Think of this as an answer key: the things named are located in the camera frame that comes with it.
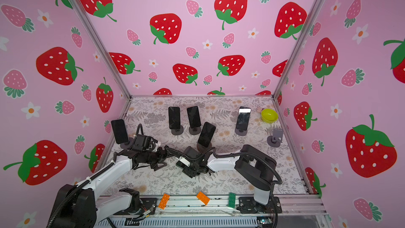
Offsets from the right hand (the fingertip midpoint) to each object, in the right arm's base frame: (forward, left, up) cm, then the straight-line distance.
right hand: (186, 166), depth 87 cm
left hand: (+1, +7, +7) cm, 10 cm away
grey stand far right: (+20, -50, +5) cm, 54 cm away
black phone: (+24, +11, +13) cm, 29 cm away
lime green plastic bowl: (+41, -50, +1) cm, 65 cm away
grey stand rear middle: (+25, 0, -1) cm, 25 cm away
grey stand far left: (+7, +38, +1) cm, 39 cm away
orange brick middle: (-15, -13, +1) cm, 20 cm away
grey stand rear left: (+22, +10, 0) cm, 24 cm away
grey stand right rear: (+27, -31, 0) cm, 40 cm away
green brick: (-14, -26, +1) cm, 29 cm away
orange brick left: (-19, +7, +1) cm, 20 cm away
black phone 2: (+30, -31, +10) cm, 44 cm away
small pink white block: (+46, -44, +1) cm, 64 cm away
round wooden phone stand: (+11, -8, +2) cm, 14 cm away
